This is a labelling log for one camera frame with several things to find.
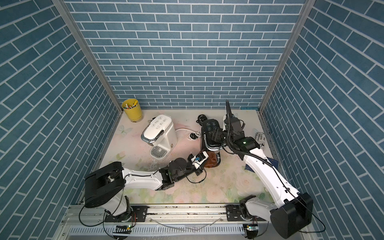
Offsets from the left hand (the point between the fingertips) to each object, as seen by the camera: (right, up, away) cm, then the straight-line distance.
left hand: (212, 159), depth 76 cm
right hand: (+3, +13, +3) cm, 14 cm away
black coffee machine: (-1, +16, +5) cm, 17 cm away
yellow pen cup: (-54, +30, +26) cm, 67 cm away
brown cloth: (0, -1, 0) cm, 1 cm away
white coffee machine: (-27, +13, +3) cm, 30 cm away
